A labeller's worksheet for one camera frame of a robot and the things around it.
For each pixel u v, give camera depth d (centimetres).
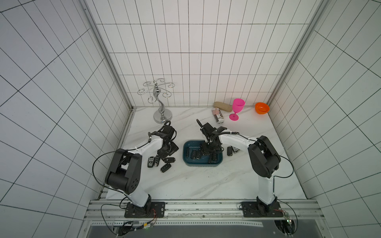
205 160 89
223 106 118
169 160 89
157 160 89
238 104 102
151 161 88
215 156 90
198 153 90
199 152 92
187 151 91
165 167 86
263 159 50
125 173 45
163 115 113
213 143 70
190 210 74
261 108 115
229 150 93
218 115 110
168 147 75
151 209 71
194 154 90
